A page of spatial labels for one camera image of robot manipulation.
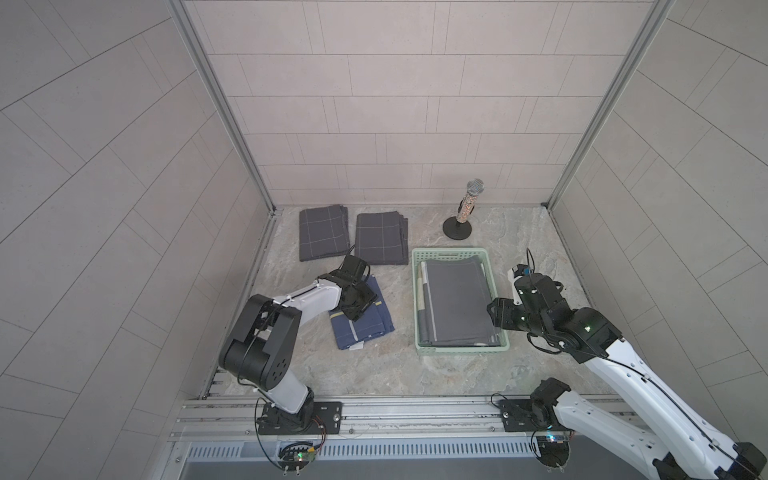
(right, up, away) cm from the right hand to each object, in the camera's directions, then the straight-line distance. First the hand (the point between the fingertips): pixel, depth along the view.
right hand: (492, 309), depth 74 cm
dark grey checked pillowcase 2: (-30, +17, +32) cm, 46 cm away
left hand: (-30, -2, +19) cm, 35 cm away
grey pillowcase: (-5, -3, +20) cm, 21 cm away
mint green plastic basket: (-13, +12, +23) cm, 29 cm away
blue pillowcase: (-30, -7, +13) cm, 33 cm away
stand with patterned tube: (-2, +21, +36) cm, 42 cm away
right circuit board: (+14, -34, -3) cm, 37 cm away
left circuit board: (-46, -30, -9) cm, 55 cm away
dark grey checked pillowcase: (-51, +19, +36) cm, 66 cm away
